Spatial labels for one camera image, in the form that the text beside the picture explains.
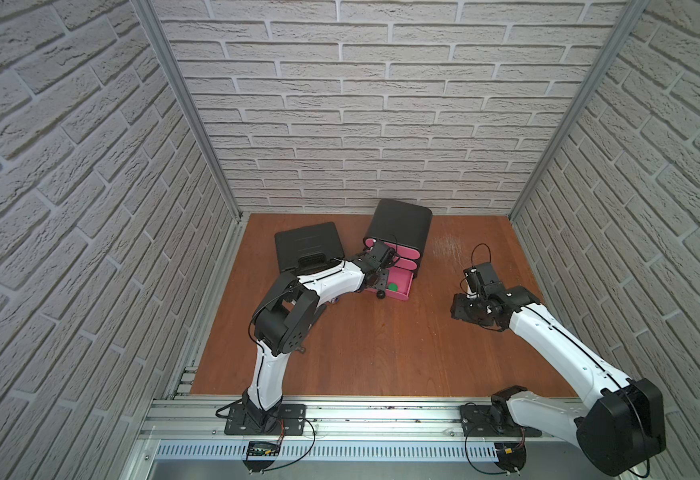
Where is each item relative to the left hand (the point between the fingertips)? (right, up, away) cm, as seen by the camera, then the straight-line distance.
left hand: (368, 268), depth 98 cm
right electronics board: (+34, -43, -28) cm, 61 cm away
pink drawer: (+12, +2, -4) cm, 13 cm away
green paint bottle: (+8, -6, -3) cm, 11 cm away
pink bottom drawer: (+11, -3, -1) cm, 12 cm away
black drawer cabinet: (+11, +15, -2) cm, 18 cm away
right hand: (+27, -11, -15) cm, 33 cm away
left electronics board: (-27, -44, -27) cm, 58 cm away
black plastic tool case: (-21, +6, +4) cm, 22 cm away
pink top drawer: (+10, +6, -10) cm, 15 cm away
